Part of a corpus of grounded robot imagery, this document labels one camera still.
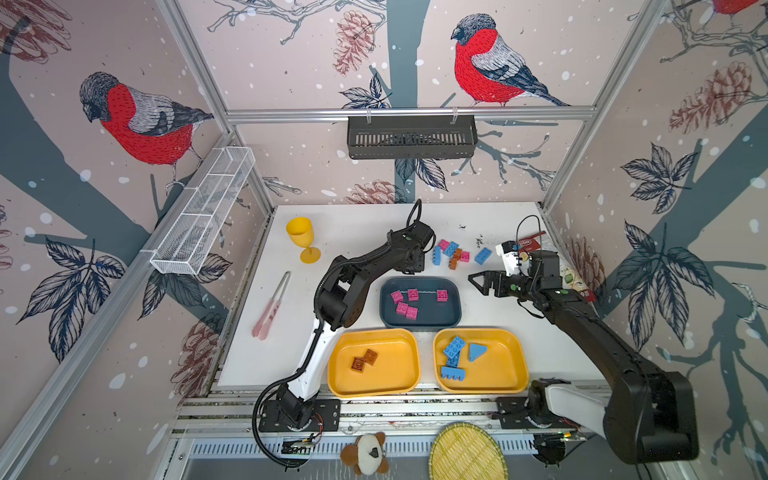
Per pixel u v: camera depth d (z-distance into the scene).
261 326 0.89
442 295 0.94
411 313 0.90
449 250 1.07
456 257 1.04
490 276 0.74
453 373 0.79
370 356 0.81
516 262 0.75
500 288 0.73
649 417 0.40
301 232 0.94
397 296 0.93
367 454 0.66
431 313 0.91
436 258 1.04
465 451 0.68
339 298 0.60
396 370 0.81
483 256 1.04
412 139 1.04
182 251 0.70
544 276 0.66
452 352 0.80
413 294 0.93
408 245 0.74
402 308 0.90
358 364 0.80
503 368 0.81
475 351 0.84
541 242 1.04
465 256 1.04
